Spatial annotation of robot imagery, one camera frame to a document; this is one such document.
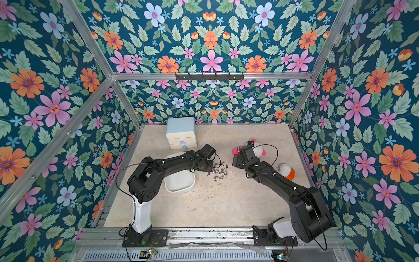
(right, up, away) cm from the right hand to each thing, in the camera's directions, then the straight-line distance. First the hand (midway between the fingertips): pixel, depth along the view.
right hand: (242, 158), depth 89 cm
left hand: (-18, -6, +7) cm, 20 cm away
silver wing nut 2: (-9, -6, +9) cm, 14 cm away
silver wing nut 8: (-19, -10, +4) cm, 22 cm away
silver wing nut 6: (-16, -12, +4) cm, 20 cm away
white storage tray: (-34, -12, -2) cm, 36 cm away
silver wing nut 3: (-15, -8, +7) cm, 18 cm away
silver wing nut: (-11, -4, +10) cm, 15 cm away
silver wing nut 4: (-11, -8, +7) cm, 16 cm away
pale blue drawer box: (-36, +14, +5) cm, 39 cm away
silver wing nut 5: (-9, -10, +6) cm, 15 cm away
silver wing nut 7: (-11, -11, +4) cm, 16 cm away
